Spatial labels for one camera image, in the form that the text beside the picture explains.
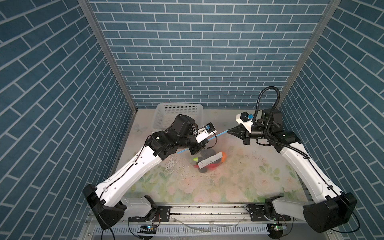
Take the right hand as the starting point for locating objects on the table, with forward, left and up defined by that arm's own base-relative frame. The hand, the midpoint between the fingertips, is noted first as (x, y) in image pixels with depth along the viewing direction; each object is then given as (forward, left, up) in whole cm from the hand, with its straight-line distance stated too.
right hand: (228, 128), depth 70 cm
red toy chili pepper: (-10, +7, -21) cm, 25 cm away
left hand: (-6, +10, -1) cm, 12 cm away
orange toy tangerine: (-3, -1, -22) cm, 22 cm away
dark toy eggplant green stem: (-7, +15, -19) cm, 26 cm away
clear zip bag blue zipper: (-8, +7, -15) cm, 19 cm away
